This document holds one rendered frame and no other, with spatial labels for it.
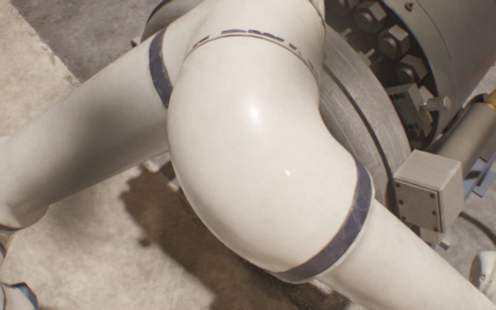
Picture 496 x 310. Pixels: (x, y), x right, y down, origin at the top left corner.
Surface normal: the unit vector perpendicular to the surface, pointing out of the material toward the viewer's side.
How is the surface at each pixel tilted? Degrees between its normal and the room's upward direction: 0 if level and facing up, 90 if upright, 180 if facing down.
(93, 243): 0
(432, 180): 22
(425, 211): 90
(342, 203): 51
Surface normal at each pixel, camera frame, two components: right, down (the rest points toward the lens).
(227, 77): -0.21, -0.47
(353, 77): 0.35, -0.24
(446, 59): 0.57, 0.07
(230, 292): -0.07, -0.65
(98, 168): -0.04, 0.86
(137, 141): -0.18, 0.75
